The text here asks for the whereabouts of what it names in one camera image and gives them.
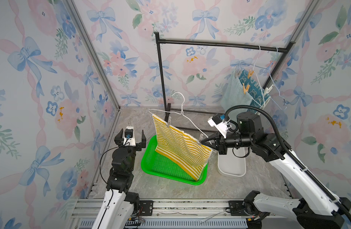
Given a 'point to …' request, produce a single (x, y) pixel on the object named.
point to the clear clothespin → (169, 121)
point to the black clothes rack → (170, 109)
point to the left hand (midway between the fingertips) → (132, 130)
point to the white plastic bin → (233, 163)
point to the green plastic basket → (153, 163)
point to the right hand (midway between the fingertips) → (203, 141)
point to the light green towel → (233, 95)
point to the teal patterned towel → (259, 94)
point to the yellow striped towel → (185, 150)
